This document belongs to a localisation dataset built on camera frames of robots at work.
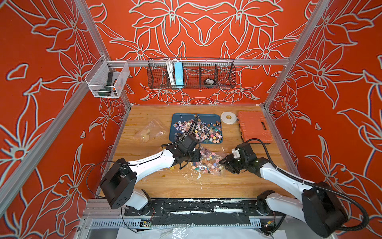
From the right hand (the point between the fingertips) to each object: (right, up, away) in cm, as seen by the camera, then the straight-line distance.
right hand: (219, 162), depth 82 cm
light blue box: (-23, +51, +8) cm, 57 cm away
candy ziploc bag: (-44, +16, +21) cm, 51 cm away
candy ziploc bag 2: (-5, -1, +5) cm, 7 cm away
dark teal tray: (-3, +26, +29) cm, 39 cm away
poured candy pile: (-6, +16, +18) cm, 25 cm away
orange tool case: (+28, +20, +21) cm, 41 cm away
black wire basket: (-12, +55, +15) cm, 58 cm away
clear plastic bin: (-67, +49, +5) cm, 83 cm away
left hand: (-11, +4, +1) cm, 11 cm away
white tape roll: (+13, +26, +28) cm, 40 cm away
